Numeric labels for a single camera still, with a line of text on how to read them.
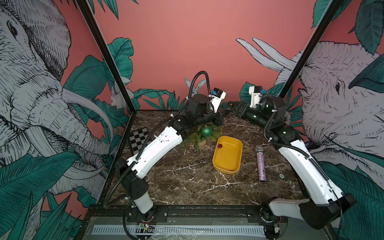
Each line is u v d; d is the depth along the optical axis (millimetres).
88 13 717
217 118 586
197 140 984
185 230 701
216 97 566
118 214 748
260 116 534
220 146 982
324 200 384
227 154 956
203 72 490
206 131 715
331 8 698
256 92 573
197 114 519
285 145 453
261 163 903
